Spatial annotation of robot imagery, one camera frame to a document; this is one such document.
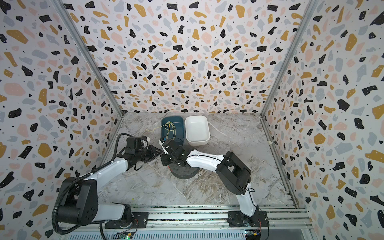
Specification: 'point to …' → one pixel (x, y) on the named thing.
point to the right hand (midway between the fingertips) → (158, 154)
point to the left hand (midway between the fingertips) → (162, 149)
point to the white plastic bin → (197, 130)
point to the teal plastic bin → (178, 122)
